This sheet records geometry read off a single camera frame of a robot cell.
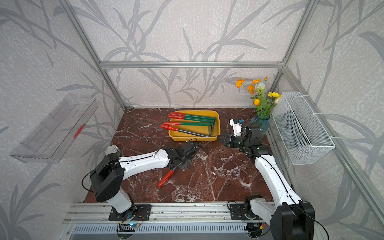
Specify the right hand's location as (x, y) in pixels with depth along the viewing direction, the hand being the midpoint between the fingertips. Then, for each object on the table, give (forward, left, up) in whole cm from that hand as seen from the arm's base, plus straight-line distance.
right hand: (220, 136), depth 78 cm
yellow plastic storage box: (+12, +28, -16) cm, 34 cm away
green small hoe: (+29, +1, -19) cm, 35 cm away
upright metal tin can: (+2, +64, -15) cm, 66 cm away
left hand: (-6, +20, -16) cm, 26 cm away
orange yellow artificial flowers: (+21, -28, +6) cm, 35 cm away
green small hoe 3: (+21, +17, -15) cm, 31 cm away
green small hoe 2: (+27, +14, -16) cm, 34 cm away
